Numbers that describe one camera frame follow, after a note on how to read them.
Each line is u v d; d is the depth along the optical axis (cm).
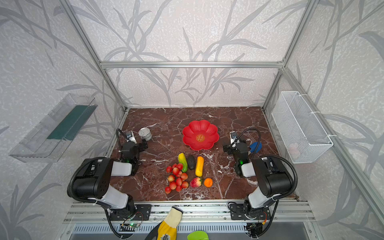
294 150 73
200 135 105
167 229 68
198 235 68
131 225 71
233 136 80
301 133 62
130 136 80
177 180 79
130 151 71
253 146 94
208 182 80
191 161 87
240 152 70
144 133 99
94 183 45
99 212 75
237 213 73
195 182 80
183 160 89
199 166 86
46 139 64
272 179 45
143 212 73
